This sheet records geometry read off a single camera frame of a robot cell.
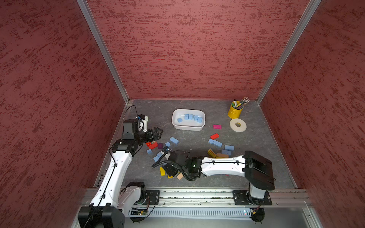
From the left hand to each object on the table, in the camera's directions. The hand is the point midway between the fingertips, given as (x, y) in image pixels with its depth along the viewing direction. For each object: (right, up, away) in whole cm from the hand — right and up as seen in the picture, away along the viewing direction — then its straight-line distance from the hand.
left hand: (155, 135), depth 78 cm
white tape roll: (+58, 0, +25) cm, 63 cm away
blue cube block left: (+5, -9, +16) cm, 18 cm away
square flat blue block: (+35, -7, +18) cm, 40 cm away
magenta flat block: (+40, +2, +25) cm, 47 cm away
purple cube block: (0, -10, +15) cm, 18 cm away
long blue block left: (+9, -7, +18) cm, 21 cm away
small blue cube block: (+12, +7, +30) cm, 33 cm away
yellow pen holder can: (+54, +15, +24) cm, 61 cm away
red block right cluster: (+38, -4, +21) cm, 43 cm away
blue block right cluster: (+46, -11, +14) cm, 49 cm away
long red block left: (-5, -10, +14) cm, 18 cm away
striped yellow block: (+34, -13, +9) cm, 37 cm away
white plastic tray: (+19, +7, +30) cm, 36 cm away
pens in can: (+56, +18, +22) cm, 63 cm away
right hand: (+7, -18, +1) cm, 19 cm away
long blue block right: (+39, -8, +16) cm, 43 cm away
